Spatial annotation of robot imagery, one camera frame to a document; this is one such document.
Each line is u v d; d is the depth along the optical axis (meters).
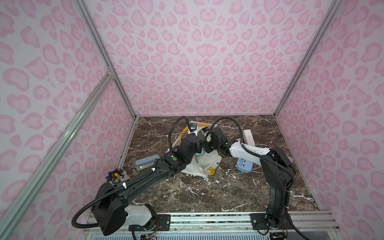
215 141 0.74
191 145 0.56
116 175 0.76
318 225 0.73
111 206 0.39
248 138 0.98
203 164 0.92
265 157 0.49
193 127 0.65
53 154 0.55
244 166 0.88
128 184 0.43
